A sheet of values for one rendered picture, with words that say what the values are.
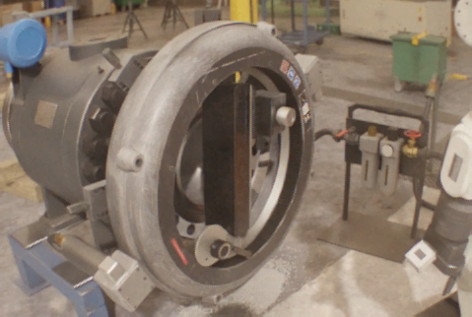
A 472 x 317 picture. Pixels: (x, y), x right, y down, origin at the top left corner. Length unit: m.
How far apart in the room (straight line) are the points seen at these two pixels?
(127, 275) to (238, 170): 0.38
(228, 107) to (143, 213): 0.32
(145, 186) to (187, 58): 0.29
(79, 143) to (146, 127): 0.37
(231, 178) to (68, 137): 0.48
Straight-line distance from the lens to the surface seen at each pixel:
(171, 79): 1.03
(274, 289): 1.79
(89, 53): 1.53
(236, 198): 1.21
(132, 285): 1.11
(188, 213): 1.31
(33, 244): 1.75
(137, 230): 1.05
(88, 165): 1.33
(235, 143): 1.16
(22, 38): 1.58
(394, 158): 1.91
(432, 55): 4.39
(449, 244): 0.86
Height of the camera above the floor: 1.10
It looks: 20 degrees down
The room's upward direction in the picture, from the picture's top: 2 degrees counter-clockwise
